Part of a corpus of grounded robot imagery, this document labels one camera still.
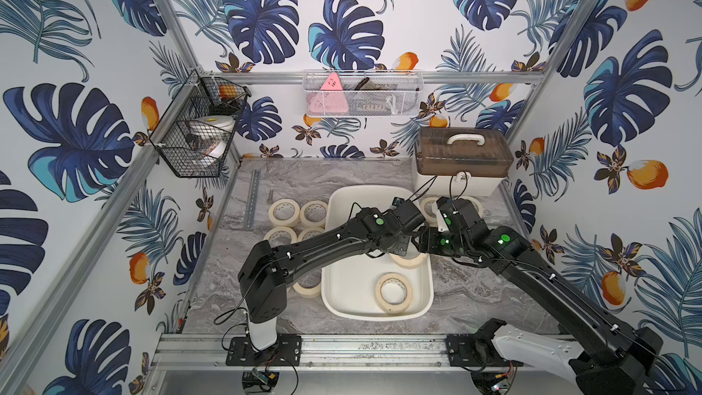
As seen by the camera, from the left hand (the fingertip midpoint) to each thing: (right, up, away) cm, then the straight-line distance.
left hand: (399, 238), depth 78 cm
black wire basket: (-63, +28, -2) cm, 69 cm away
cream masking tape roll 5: (+2, -6, -3) cm, 7 cm away
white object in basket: (-54, +31, +3) cm, 62 cm away
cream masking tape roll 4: (+33, +8, +25) cm, 42 cm away
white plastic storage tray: (-15, -17, +8) cm, 24 cm away
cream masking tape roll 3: (-27, -16, +7) cm, 32 cm away
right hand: (+5, +1, -2) cm, 6 cm away
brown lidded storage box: (+31, +26, +14) cm, 42 cm away
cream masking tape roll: (-39, +5, +26) cm, 48 cm away
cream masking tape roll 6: (-3, -20, +1) cm, 20 cm away
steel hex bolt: (-46, +10, +29) cm, 55 cm away
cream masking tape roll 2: (-29, +2, +20) cm, 35 cm away
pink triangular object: (-21, +43, +12) cm, 49 cm away
